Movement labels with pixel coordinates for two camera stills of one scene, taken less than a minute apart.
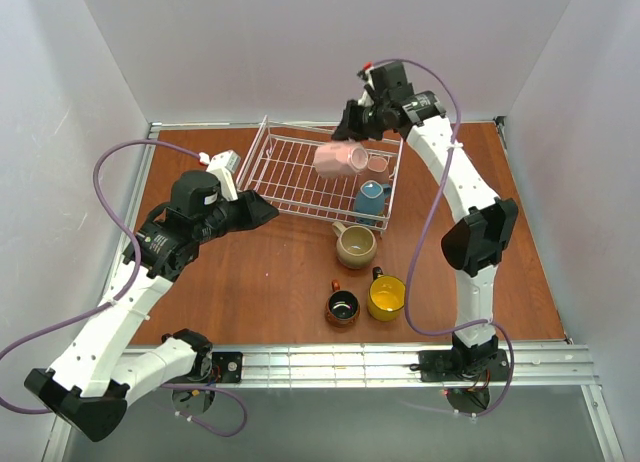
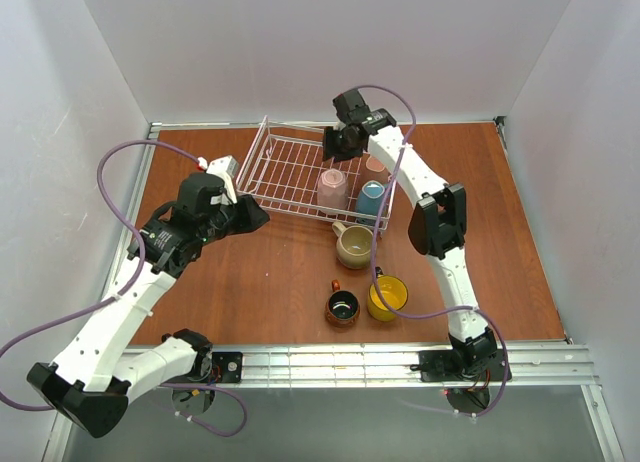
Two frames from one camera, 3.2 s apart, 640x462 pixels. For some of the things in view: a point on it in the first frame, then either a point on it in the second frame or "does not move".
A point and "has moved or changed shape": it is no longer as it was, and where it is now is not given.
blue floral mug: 369,203 does not move
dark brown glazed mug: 342,306 does not move
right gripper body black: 357,120 to 342,139
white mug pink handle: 336,159 has moved or changed shape
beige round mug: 356,245 does not move
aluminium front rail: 528,366 does not move
